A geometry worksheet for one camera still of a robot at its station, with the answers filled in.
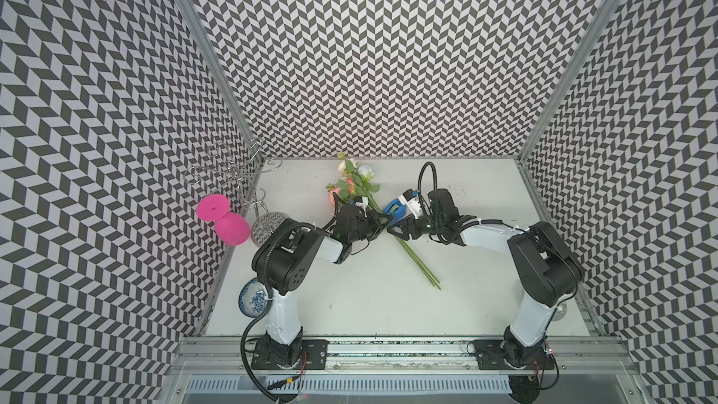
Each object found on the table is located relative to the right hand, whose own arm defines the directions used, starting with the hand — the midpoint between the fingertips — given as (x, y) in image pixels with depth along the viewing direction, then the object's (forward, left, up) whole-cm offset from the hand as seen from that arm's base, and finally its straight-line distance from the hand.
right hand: (393, 230), depth 89 cm
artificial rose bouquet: (+17, +12, +5) cm, 22 cm away
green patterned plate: (-31, -29, +22) cm, 48 cm away
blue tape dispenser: (+9, -2, -2) cm, 9 cm away
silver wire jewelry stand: (+30, +60, -1) cm, 67 cm away
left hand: (+4, -1, 0) cm, 4 cm away
